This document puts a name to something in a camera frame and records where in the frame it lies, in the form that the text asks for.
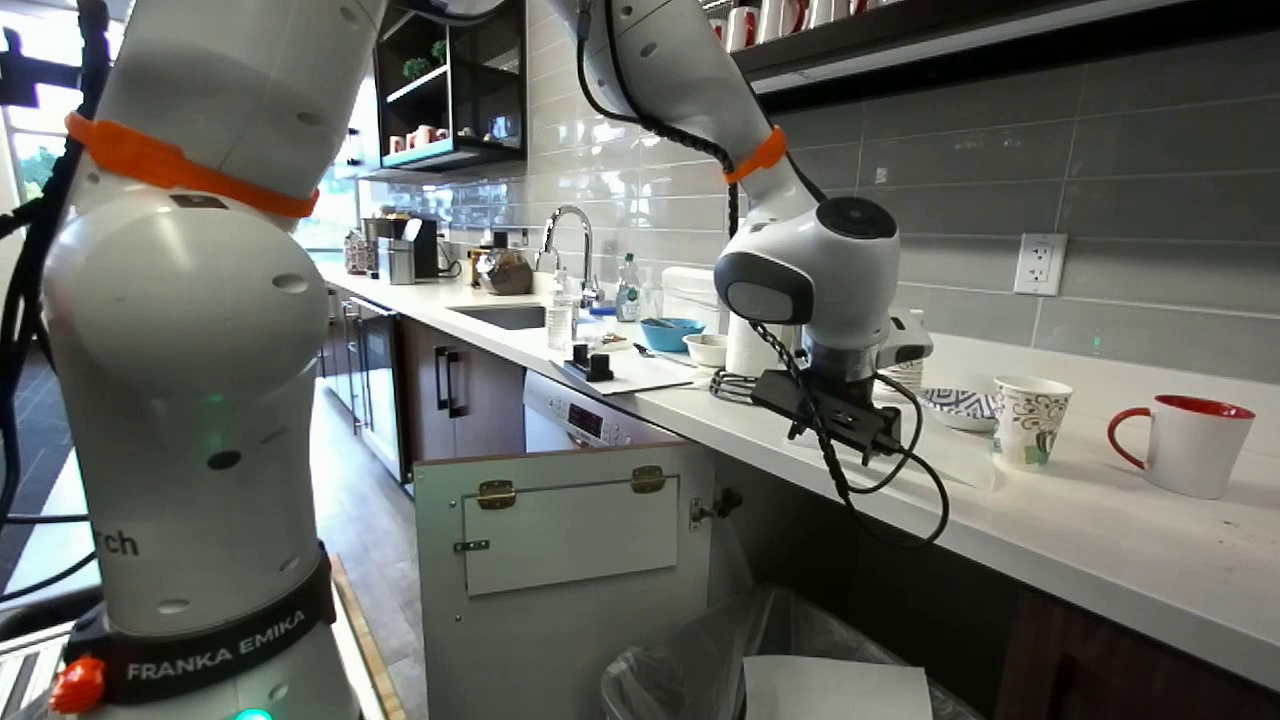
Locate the white paper sheet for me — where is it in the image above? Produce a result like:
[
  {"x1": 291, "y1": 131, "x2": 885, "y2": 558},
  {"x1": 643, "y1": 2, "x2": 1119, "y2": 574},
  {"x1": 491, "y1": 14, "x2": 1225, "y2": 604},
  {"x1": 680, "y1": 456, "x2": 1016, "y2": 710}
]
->
[{"x1": 741, "y1": 654, "x2": 937, "y2": 720}]

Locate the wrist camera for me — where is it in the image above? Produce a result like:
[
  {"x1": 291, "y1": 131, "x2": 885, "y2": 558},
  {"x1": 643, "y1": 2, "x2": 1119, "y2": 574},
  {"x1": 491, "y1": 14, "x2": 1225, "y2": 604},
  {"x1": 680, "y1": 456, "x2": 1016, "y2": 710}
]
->
[{"x1": 750, "y1": 368, "x2": 903, "y2": 453}]

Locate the trash bin with clear bag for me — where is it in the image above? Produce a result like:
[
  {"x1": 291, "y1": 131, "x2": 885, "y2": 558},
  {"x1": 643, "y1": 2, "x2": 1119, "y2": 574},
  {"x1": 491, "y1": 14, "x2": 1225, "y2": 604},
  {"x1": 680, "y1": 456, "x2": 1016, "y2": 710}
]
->
[{"x1": 600, "y1": 584, "x2": 989, "y2": 720}]

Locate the clear plastic bottle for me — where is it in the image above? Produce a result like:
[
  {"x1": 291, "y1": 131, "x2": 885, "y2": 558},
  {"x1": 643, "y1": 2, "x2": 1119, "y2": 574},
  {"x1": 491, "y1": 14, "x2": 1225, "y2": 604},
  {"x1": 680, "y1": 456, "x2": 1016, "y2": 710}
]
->
[{"x1": 545, "y1": 268, "x2": 577, "y2": 352}]

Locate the coffee maker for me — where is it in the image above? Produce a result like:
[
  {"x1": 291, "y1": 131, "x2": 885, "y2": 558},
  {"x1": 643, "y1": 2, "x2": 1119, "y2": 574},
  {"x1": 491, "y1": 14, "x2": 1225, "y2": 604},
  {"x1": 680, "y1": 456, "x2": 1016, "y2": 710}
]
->
[{"x1": 398, "y1": 214, "x2": 443, "y2": 282}]

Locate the blue bowl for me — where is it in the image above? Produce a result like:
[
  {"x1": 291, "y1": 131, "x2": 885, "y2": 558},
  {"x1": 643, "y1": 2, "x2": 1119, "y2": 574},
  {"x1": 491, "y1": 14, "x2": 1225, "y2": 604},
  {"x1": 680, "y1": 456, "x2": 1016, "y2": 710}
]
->
[{"x1": 639, "y1": 317, "x2": 707, "y2": 354}]

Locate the dishwasher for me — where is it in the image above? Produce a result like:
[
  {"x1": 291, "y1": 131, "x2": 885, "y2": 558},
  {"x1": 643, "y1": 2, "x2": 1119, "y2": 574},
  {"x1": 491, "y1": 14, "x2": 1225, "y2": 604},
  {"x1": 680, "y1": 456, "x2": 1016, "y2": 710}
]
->
[{"x1": 522, "y1": 369, "x2": 683, "y2": 454}]

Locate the black wall shelf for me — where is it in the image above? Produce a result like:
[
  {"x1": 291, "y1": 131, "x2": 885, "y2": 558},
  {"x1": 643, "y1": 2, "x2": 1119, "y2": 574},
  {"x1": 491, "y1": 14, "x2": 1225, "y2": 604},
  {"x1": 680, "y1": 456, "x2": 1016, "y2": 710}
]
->
[{"x1": 371, "y1": 0, "x2": 529, "y2": 174}]

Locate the chrome tap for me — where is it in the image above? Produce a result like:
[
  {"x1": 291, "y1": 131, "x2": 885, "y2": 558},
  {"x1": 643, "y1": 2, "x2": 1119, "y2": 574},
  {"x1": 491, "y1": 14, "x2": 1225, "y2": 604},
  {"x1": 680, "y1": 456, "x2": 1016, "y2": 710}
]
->
[{"x1": 538, "y1": 204, "x2": 603, "y2": 306}]

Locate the blue patterned plate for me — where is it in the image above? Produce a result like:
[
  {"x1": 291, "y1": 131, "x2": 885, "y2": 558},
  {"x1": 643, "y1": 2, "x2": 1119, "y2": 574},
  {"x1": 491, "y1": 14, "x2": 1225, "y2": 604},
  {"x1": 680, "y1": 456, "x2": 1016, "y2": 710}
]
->
[{"x1": 915, "y1": 387, "x2": 1001, "y2": 433}]

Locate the built-in glass door fridge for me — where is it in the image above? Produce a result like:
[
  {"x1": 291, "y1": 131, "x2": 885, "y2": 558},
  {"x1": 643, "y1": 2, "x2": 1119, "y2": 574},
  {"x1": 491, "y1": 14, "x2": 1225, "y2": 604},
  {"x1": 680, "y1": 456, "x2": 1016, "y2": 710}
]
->
[{"x1": 343, "y1": 295, "x2": 407, "y2": 483}]

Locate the white cutting board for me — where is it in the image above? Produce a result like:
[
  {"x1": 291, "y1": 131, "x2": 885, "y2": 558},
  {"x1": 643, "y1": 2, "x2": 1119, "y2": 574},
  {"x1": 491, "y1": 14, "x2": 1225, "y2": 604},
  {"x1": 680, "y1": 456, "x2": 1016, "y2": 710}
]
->
[{"x1": 550, "y1": 348, "x2": 698, "y2": 397}]

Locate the white cabinet door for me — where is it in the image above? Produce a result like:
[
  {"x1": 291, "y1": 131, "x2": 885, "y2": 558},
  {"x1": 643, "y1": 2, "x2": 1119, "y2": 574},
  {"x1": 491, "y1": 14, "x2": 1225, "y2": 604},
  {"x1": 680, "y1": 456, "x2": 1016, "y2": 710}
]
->
[{"x1": 412, "y1": 440, "x2": 746, "y2": 720}]

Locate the long dark wall shelf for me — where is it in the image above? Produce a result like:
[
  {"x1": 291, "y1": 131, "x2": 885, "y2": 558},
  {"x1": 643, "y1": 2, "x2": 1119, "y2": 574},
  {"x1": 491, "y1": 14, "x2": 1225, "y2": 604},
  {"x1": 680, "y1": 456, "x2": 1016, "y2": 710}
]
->
[{"x1": 730, "y1": 0, "x2": 1280, "y2": 113}]

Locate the brown cabinet door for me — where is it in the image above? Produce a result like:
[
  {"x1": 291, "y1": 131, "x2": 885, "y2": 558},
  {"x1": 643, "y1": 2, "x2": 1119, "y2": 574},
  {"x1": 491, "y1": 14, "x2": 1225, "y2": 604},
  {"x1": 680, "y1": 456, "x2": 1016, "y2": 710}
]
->
[{"x1": 402, "y1": 317, "x2": 528, "y2": 463}]

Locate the white mug with red handle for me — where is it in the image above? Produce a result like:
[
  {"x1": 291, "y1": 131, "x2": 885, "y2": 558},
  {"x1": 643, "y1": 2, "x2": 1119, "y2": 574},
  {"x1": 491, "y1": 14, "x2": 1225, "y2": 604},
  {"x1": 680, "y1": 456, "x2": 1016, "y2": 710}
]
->
[{"x1": 1107, "y1": 394, "x2": 1257, "y2": 501}]

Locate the glass jar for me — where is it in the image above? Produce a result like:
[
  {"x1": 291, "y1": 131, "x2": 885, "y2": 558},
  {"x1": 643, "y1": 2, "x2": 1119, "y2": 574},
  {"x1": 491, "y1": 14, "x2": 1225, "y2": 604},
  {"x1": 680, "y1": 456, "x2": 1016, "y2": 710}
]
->
[{"x1": 476, "y1": 247, "x2": 536, "y2": 297}]

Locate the patterned paper cup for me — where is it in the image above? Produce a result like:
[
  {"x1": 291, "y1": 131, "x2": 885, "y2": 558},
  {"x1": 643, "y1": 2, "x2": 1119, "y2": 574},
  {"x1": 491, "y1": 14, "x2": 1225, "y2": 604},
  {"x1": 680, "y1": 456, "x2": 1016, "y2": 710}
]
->
[{"x1": 992, "y1": 376, "x2": 1074, "y2": 471}]

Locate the black cabinet door handle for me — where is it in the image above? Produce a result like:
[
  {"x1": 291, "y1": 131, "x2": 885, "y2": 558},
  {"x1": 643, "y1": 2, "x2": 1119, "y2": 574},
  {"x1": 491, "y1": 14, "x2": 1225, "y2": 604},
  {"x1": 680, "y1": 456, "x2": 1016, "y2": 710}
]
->
[{"x1": 434, "y1": 345, "x2": 470, "y2": 420}]

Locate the row of mugs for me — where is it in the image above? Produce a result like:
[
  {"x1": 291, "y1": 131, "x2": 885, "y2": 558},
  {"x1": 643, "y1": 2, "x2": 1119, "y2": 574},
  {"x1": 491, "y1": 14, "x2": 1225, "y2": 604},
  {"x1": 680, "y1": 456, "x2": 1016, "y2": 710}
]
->
[{"x1": 708, "y1": 0, "x2": 873, "y2": 53}]

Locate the white wall socket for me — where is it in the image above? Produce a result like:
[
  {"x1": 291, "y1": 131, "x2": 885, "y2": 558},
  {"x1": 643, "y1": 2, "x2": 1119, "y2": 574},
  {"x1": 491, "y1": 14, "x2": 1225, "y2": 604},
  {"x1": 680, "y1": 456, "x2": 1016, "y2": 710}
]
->
[{"x1": 1013, "y1": 233, "x2": 1069, "y2": 298}]

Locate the dish soap bottle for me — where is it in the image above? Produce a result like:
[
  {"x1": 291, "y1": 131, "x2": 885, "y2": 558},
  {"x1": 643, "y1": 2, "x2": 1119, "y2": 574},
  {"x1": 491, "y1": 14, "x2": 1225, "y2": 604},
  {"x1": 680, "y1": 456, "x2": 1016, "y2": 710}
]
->
[{"x1": 614, "y1": 252, "x2": 644, "y2": 324}]

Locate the sink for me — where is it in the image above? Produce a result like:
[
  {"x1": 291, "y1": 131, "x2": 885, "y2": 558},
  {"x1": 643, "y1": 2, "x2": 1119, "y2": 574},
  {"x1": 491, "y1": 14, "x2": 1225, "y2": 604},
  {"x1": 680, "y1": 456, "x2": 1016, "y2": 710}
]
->
[{"x1": 448, "y1": 302, "x2": 550, "y2": 332}]

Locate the small black holder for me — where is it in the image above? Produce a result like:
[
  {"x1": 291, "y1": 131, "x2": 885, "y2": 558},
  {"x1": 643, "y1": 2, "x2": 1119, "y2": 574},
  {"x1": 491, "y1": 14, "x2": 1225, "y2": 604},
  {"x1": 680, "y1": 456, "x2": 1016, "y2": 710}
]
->
[{"x1": 569, "y1": 342, "x2": 616, "y2": 384}]

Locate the paper towel roll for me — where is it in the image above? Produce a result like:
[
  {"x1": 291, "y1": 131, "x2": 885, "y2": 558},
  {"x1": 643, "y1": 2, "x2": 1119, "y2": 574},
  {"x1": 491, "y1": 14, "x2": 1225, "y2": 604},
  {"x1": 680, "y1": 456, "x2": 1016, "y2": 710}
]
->
[{"x1": 724, "y1": 310, "x2": 796, "y2": 379}]

